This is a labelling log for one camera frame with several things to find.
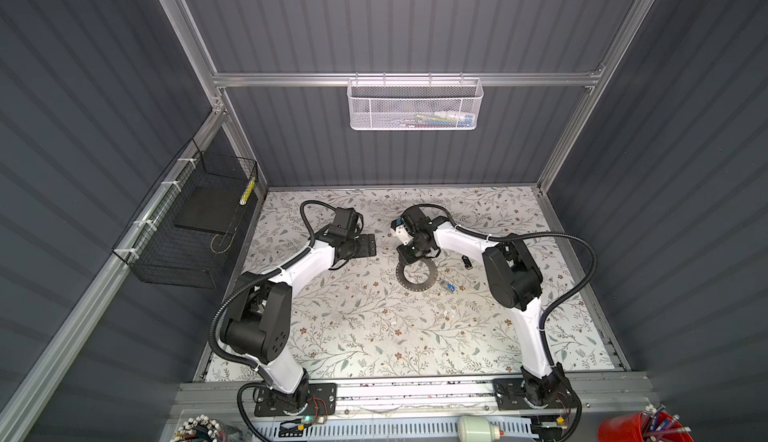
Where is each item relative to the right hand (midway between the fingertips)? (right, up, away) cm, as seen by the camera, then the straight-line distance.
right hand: (405, 259), depth 100 cm
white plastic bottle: (+14, -31, -37) cm, 50 cm away
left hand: (-13, +5, -7) cm, 16 cm away
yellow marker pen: (-45, +22, -18) cm, 53 cm away
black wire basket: (-55, +10, -27) cm, 62 cm away
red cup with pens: (+49, -28, -39) cm, 69 cm away
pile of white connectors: (-41, -26, -44) cm, 66 cm away
